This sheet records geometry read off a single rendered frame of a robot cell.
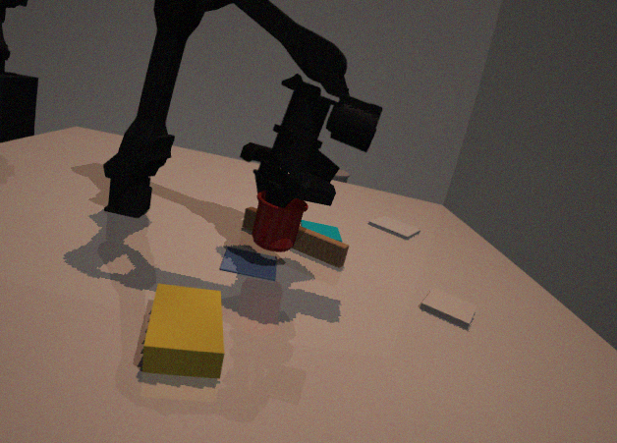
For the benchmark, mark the brown wooden plank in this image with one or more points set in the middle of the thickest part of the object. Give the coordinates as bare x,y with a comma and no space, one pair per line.
309,242

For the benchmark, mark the yellow box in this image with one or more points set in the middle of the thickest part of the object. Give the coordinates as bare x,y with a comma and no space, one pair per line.
185,333

